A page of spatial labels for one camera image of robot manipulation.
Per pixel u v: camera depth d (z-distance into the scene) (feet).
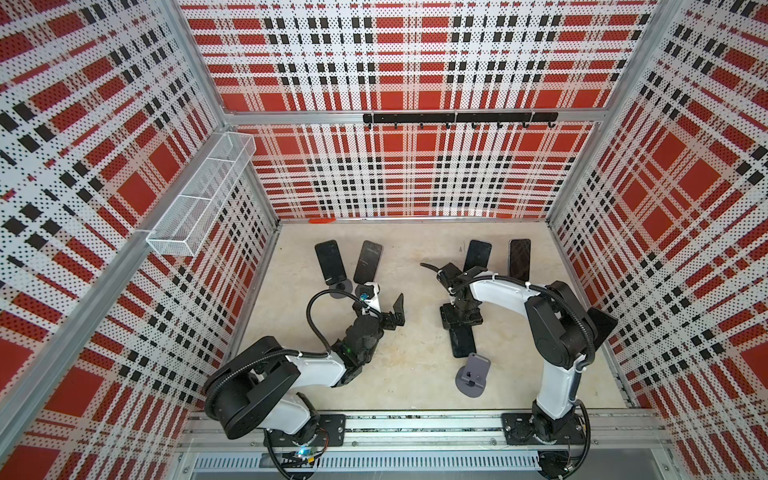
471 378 2.52
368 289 2.36
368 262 3.06
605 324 2.48
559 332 1.64
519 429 2.40
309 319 2.29
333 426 2.44
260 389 1.42
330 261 3.02
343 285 3.33
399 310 2.53
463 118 2.98
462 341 2.88
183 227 3.01
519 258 3.14
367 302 2.35
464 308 2.62
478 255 3.06
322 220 4.18
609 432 2.49
